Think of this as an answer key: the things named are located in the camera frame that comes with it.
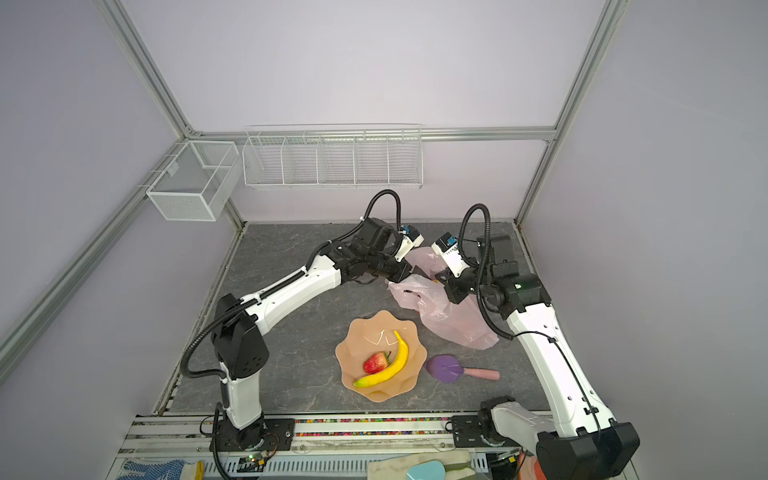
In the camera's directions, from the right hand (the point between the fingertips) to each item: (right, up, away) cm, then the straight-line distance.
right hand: (442, 272), depth 74 cm
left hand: (-5, -1, +4) cm, 6 cm away
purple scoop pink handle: (+3, -28, +8) cm, 29 cm away
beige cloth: (+3, -45, -4) cm, 45 cm away
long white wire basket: (-33, +37, +26) cm, 56 cm away
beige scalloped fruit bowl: (-17, -20, +15) cm, 30 cm away
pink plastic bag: (+6, -13, +3) cm, 15 cm away
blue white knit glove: (-66, -46, -4) cm, 80 cm away
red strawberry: (-17, -25, +8) cm, 31 cm away
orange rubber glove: (+19, -45, -6) cm, 49 cm away
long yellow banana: (-13, -28, +7) cm, 31 cm away
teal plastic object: (-4, -45, -6) cm, 46 cm away
